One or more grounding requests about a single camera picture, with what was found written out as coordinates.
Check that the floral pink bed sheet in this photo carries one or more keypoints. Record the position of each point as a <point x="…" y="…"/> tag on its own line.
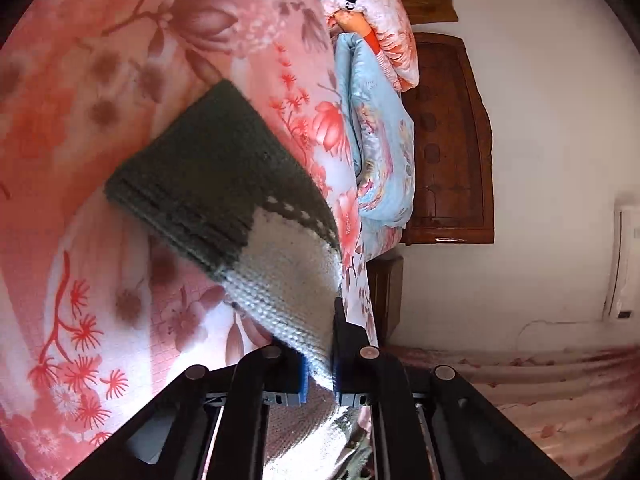
<point x="97" y="315"/>

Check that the pink floral pillow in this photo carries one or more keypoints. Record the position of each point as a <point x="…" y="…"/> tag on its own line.
<point x="389" y="22"/>

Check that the green knit sweater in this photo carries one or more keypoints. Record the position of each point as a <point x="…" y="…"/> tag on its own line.
<point x="219" y="188"/>

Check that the floral pink curtain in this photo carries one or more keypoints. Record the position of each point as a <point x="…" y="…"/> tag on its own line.
<point x="581" y="407"/>

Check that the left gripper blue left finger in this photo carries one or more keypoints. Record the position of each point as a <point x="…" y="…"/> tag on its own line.
<point x="270" y="409"/>

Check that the brown wooden headboard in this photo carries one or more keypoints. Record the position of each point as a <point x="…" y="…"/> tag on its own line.
<point x="454" y="200"/>

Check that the light blue folded quilt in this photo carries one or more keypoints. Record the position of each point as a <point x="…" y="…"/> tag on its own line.
<point x="380" y="133"/>

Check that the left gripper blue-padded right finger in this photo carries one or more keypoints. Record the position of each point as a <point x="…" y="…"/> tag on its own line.
<point x="428" y="423"/>

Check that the white air conditioner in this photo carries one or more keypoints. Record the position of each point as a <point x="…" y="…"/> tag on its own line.
<point x="622" y="297"/>

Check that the dark wooden nightstand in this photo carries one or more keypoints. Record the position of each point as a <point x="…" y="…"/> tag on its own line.
<point x="385" y="275"/>

